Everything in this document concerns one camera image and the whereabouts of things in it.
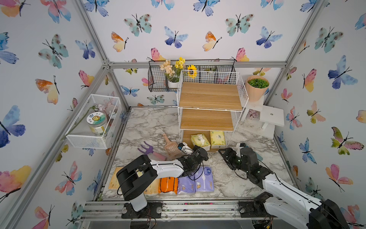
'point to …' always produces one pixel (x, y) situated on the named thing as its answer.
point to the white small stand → (269, 116)
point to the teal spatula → (258, 157)
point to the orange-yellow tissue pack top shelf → (153, 188)
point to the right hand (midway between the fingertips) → (221, 152)
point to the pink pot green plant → (256, 87)
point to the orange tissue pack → (168, 184)
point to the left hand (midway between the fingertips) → (205, 146)
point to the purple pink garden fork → (149, 150)
